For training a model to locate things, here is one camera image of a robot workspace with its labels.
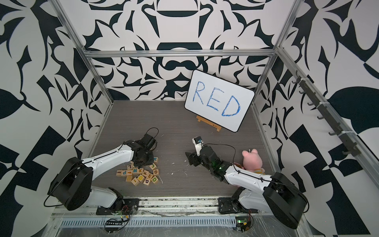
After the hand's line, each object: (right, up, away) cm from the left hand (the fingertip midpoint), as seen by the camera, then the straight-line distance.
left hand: (149, 159), depth 88 cm
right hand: (+25, +7, -4) cm, 26 cm away
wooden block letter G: (+5, -6, -5) cm, 9 cm away
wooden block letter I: (-5, -10, -8) cm, 14 cm away
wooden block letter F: (-1, -6, -5) cm, 8 cm away
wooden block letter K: (-4, -5, -5) cm, 8 cm away
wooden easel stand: (+42, +18, +12) cm, 47 cm away
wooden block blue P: (+1, -9, -9) cm, 13 cm away
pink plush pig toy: (+58, 0, -6) cm, 58 cm away
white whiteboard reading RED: (+44, +34, +4) cm, 56 cm away
